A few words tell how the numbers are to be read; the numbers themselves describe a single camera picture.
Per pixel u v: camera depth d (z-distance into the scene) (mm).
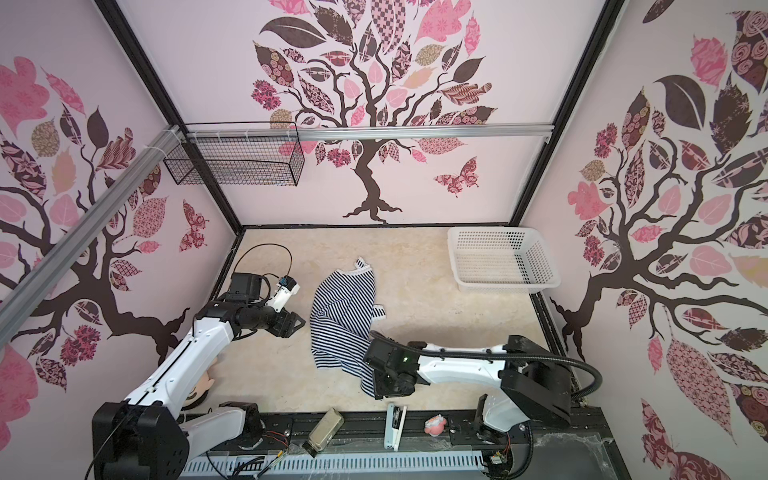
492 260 1099
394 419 728
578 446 720
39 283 524
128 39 709
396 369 608
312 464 697
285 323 714
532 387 428
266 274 727
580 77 794
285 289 741
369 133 932
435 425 709
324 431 711
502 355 467
